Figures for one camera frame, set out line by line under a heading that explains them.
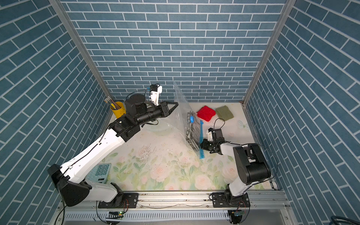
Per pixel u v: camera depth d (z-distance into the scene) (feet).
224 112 3.57
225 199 2.38
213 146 2.45
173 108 2.06
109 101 3.28
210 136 2.92
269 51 2.92
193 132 2.58
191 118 2.58
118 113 3.44
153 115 1.84
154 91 1.89
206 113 3.69
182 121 2.28
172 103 2.04
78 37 2.70
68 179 1.27
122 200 2.23
